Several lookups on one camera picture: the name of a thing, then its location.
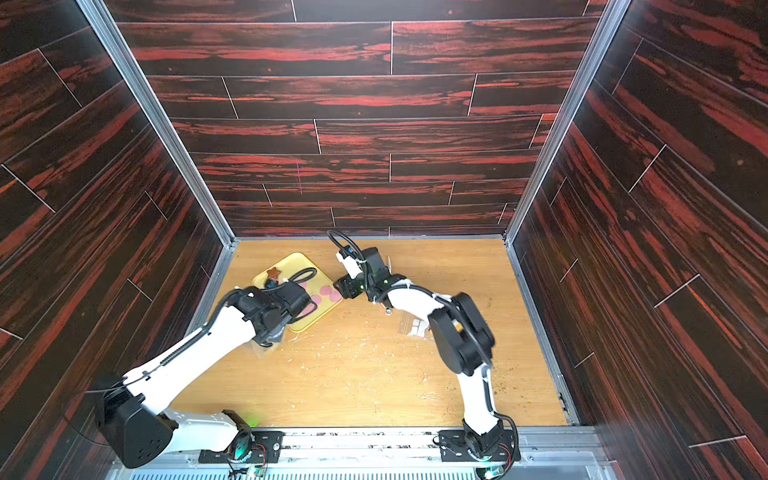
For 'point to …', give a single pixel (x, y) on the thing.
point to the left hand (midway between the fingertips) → (265, 330)
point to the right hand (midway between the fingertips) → (349, 275)
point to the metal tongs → (388, 311)
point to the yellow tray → (290, 266)
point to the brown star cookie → (273, 273)
